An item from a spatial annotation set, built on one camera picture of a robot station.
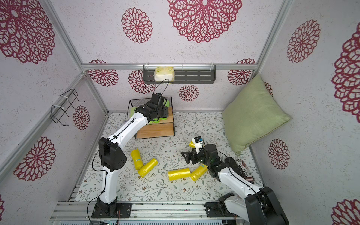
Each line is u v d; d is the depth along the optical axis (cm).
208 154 65
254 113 80
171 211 75
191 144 97
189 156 73
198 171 83
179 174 82
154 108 68
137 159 88
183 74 92
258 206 41
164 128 109
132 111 95
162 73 90
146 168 87
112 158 53
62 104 76
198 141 73
